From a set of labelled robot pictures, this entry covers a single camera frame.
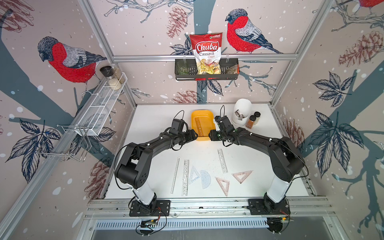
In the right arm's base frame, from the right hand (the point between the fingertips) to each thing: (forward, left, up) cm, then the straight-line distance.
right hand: (210, 133), depth 94 cm
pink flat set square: (-22, -21, -8) cm, 32 cm away
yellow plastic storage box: (+15, +5, -8) cm, 18 cm away
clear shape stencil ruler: (-25, +14, -7) cm, 30 cm away
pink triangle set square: (-31, -8, -8) cm, 33 cm away
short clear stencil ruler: (-13, -7, -7) cm, 17 cm away
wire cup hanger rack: (-23, +60, +27) cm, 70 cm away
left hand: (-2, +9, +2) cm, 9 cm away
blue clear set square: (-24, +9, -8) cm, 27 cm away
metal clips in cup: (+17, -20, 0) cm, 27 cm away
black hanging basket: (+29, +17, +28) cm, 44 cm away
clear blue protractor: (-26, +3, -8) cm, 27 cm away
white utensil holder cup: (+21, -23, 0) cm, 31 cm away
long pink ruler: (+11, +8, -7) cm, 15 cm away
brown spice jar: (+11, -28, -2) cm, 30 cm away
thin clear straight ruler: (-25, +21, -7) cm, 33 cm away
